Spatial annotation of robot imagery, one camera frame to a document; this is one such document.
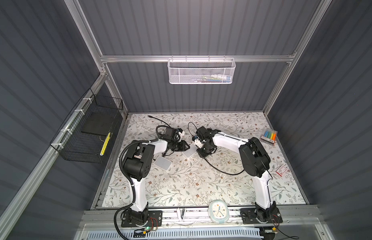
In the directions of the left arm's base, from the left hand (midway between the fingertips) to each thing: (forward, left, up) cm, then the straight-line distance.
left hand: (188, 147), depth 99 cm
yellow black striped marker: (-12, +40, +26) cm, 49 cm away
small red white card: (-20, -55, 0) cm, 58 cm away
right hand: (-6, -9, -2) cm, 11 cm away
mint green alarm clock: (-39, -13, +1) cm, 41 cm away
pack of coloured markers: (+6, -59, 0) cm, 59 cm away
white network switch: (-4, -1, +1) cm, 4 cm away
